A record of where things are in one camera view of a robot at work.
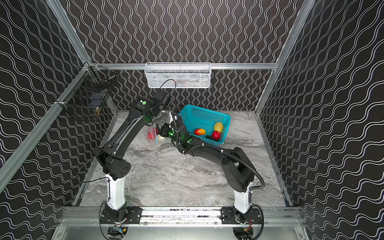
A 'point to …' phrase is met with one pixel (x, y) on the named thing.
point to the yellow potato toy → (218, 126)
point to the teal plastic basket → (194, 117)
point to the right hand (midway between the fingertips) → (159, 125)
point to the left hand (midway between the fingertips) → (162, 118)
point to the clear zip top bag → (152, 134)
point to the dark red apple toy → (150, 136)
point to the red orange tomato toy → (200, 132)
